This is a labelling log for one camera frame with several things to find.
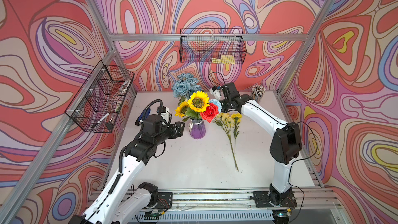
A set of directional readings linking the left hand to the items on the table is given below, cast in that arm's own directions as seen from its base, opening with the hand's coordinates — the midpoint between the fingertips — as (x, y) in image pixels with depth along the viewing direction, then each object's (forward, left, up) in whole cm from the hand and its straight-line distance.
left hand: (180, 124), depth 73 cm
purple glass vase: (+2, -8, -7) cm, 11 cm away
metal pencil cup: (+28, -46, -6) cm, 54 cm away
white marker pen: (+3, +37, +2) cm, 37 cm away
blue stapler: (+22, +30, -23) cm, 44 cm away
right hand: (+12, -13, -6) cm, 19 cm away
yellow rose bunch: (+15, -27, -20) cm, 37 cm away
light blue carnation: (+5, -17, +10) cm, 21 cm away
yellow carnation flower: (+19, -34, -20) cm, 44 cm away
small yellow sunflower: (+6, 0, +4) cm, 7 cm away
